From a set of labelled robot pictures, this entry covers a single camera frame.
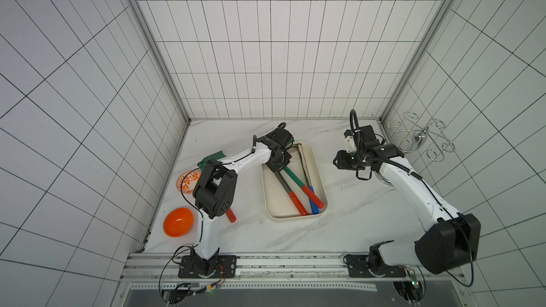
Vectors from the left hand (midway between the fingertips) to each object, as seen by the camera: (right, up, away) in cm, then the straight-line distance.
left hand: (284, 166), depth 92 cm
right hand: (+21, +5, -9) cm, 24 cm away
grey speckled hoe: (+3, -11, -6) cm, 13 cm away
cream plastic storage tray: (-3, -15, -5) cm, 16 cm away
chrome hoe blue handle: (+11, -13, -11) cm, 20 cm away
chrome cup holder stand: (+49, +14, -16) cm, 54 cm away
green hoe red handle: (+11, -11, -7) cm, 18 cm away
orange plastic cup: (-43, -20, -11) cm, 48 cm away
